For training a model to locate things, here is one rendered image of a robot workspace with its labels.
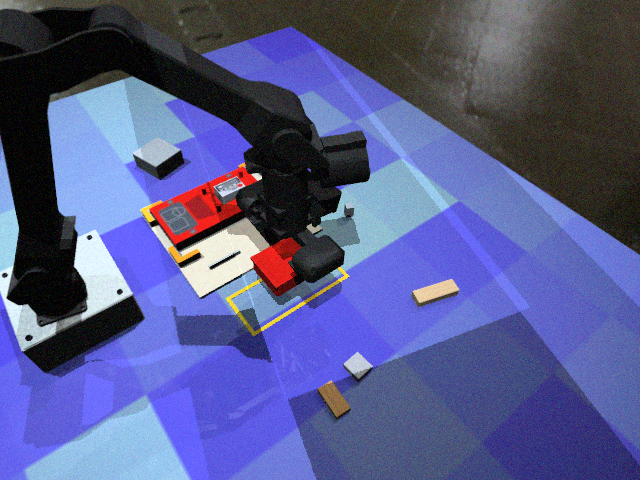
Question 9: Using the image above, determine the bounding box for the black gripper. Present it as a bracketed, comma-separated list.
[235, 179, 345, 283]

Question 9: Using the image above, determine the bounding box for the tan rectangular block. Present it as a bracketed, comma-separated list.
[411, 279, 460, 307]

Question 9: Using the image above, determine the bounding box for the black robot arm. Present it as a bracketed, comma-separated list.
[0, 4, 371, 326]

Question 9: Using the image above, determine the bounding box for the brown rectangular block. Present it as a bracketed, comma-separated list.
[318, 381, 351, 419]

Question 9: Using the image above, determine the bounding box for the yellow rectangular outline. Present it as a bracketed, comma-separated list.
[226, 267, 349, 337]

